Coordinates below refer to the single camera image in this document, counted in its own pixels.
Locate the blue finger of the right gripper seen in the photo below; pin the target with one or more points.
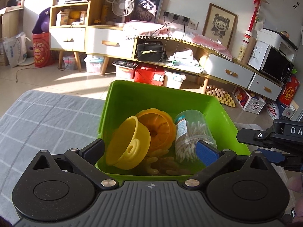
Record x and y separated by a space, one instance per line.
272 156

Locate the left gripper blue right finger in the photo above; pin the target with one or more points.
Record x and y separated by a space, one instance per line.
206 153

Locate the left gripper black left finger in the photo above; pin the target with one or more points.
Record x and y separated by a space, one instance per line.
93 152

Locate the clear cotton swab jar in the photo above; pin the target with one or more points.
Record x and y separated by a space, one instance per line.
191 127

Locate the yellow plastic bowl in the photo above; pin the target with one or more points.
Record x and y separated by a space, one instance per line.
129 145

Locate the orange plastic bowl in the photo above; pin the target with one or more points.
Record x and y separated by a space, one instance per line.
161 128

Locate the white toy storage crate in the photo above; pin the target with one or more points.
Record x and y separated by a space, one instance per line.
248 101

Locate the grey checked table cloth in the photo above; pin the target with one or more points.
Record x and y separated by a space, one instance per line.
42 121

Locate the yellow egg tray with eggs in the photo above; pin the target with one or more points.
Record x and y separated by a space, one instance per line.
221 95

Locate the green plastic bin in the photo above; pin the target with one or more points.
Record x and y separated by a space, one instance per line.
125 99

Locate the white microwave oven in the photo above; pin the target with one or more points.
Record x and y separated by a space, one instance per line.
270 62

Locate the clear storage box white lid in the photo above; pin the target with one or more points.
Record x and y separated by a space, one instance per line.
173 80

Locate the red storage box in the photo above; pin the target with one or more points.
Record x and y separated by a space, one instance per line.
149 74

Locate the black bag on shelf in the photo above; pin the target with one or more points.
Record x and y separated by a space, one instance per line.
151 51

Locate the red paper gift bag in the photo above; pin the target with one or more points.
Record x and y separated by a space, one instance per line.
41 49

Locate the wooden white drawer cabinet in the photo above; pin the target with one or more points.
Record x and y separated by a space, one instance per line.
73 29

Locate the framed cartoon girl picture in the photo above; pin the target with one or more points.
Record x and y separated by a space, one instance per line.
220 25

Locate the white cardboard box on floor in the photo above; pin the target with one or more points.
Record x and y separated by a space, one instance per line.
15 49

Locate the pink lace cloth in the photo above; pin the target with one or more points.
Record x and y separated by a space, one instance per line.
135 29

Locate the purple hanging cloth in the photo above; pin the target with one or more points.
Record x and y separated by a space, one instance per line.
42 24

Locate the white desk fan front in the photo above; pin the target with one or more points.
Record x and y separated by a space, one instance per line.
122 8

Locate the framed raccoon picture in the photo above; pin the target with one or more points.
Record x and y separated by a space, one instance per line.
146 10

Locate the red firecracker wall decoration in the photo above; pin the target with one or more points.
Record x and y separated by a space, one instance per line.
254 20

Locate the wall power outlet strip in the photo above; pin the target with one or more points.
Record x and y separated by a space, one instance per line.
178 19

